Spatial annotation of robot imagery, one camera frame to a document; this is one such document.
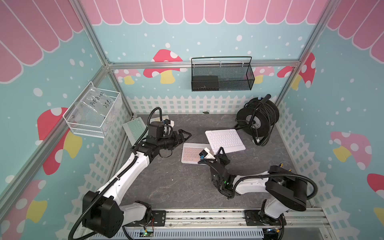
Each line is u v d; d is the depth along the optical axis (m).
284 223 0.72
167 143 0.66
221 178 0.61
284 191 0.44
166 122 0.70
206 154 0.72
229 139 0.88
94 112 0.72
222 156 0.72
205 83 0.83
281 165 0.92
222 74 0.94
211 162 0.71
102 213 0.39
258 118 0.92
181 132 0.70
